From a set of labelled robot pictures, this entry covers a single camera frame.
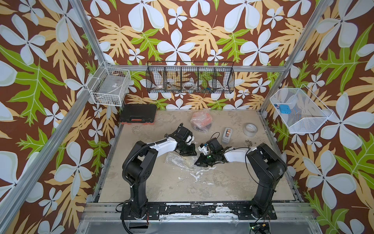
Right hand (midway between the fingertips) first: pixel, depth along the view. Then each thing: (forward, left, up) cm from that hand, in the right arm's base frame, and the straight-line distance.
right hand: (194, 163), depth 90 cm
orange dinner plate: (+30, -6, +7) cm, 32 cm away
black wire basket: (+49, +2, +30) cm, 58 cm away
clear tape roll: (+27, -43, -1) cm, 51 cm away
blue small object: (+24, -55, +24) cm, 64 cm away
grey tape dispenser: (+20, -24, +2) cm, 31 cm away
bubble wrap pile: (0, +5, 0) cm, 5 cm away
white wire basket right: (+20, -61, +26) cm, 69 cm away
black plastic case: (+43, +44, +1) cm, 61 cm away
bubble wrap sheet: (+24, -8, +1) cm, 26 cm away
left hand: (+6, -2, +3) cm, 8 cm away
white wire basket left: (+35, +51, +34) cm, 71 cm away
